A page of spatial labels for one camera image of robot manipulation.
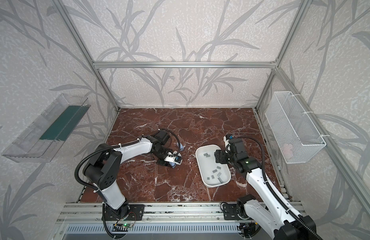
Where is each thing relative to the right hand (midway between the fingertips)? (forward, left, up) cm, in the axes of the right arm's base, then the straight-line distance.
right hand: (221, 148), depth 83 cm
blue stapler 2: (+7, +24, -12) cm, 27 cm away
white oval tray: (-9, +5, -13) cm, 17 cm away
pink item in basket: (-6, -31, +8) cm, 33 cm away
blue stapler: (-7, +23, +2) cm, 25 cm away
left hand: (0, +28, -10) cm, 29 cm away
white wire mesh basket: (-9, -28, +22) cm, 36 cm away
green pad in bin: (-1, +71, +24) cm, 75 cm away
